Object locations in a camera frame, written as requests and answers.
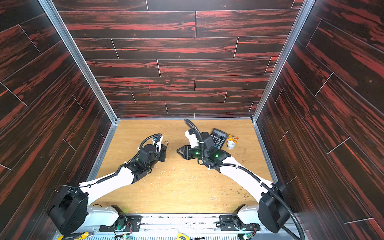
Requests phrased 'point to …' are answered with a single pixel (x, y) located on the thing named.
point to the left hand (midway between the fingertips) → (165, 146)
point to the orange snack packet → (233, 138)
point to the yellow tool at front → (180, 236)
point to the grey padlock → (164, 147)
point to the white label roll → (230, 144)
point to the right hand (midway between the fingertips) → (182, 148)
